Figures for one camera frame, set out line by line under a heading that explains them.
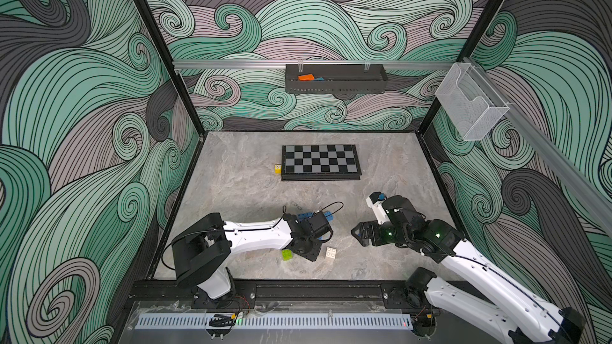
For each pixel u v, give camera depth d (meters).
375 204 0.67
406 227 0.54
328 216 0.75
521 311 0.41
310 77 0.92
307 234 0.64
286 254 0.80
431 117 1.15
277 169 1.03
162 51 0.89
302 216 0.66
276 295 0.75
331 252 0.79
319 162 1.04
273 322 0.70
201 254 0.42
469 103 0.77
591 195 0.51
